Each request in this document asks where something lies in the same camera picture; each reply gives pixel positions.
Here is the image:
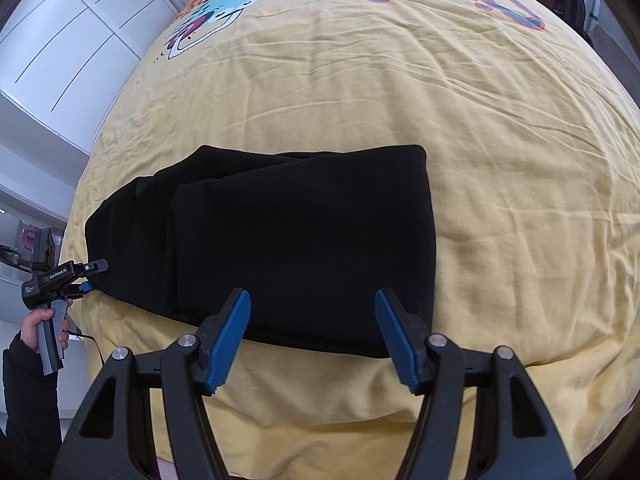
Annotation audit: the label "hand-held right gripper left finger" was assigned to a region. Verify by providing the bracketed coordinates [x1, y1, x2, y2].
[52, 287, 252, 480]

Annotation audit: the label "person's left forearm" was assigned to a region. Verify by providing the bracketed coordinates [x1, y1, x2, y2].
[2, 330, 64, 480]

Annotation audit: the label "white wardrobe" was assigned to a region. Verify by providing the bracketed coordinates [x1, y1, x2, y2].
[0, 0, 201, 161]

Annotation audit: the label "black pants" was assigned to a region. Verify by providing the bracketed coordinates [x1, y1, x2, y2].
[84, 144, 440, 360]

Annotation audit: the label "yellow printed bedspread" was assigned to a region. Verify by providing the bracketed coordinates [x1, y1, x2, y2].
[65, 0, 640, 480]

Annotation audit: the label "black tote bag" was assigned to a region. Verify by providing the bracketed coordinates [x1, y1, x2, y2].
[552, 0, 587, 32]

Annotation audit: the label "person's left hand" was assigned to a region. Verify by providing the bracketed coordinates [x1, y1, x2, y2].
[20, 307, 71, 356]

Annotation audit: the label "black cable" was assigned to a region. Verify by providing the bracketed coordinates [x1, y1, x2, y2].
[67, 326, 107, 370]

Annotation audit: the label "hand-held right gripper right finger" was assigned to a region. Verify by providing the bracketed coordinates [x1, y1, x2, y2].
[374, 287, 578, 480]

